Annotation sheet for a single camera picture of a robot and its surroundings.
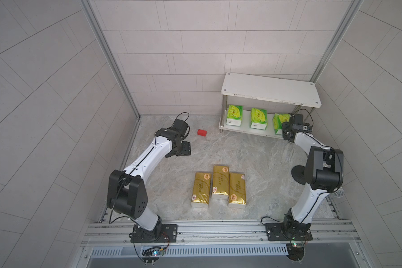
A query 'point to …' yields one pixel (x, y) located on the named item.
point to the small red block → (201, 132)
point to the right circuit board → (295, 252)
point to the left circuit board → (152, 255)
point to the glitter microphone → (339, 193)
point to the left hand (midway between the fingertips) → (184, 150)
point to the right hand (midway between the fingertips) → (283, 122)
